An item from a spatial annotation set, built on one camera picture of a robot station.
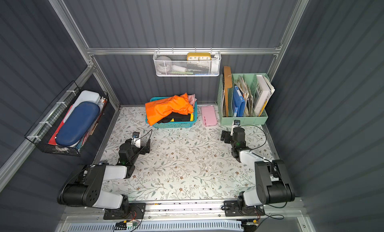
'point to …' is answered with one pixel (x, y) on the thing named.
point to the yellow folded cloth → (191, 118)
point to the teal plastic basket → (175, 124)
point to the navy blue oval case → (81, 119)
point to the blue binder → (238, 103)
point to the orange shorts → (178, 103)
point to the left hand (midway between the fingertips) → (141, 139)
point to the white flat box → (85, 96)
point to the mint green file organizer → (244, 97)
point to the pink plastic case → (209, 115)
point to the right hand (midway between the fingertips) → (234, 131)
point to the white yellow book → (264, 91)
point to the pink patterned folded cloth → (192, 99)
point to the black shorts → (177, 117)
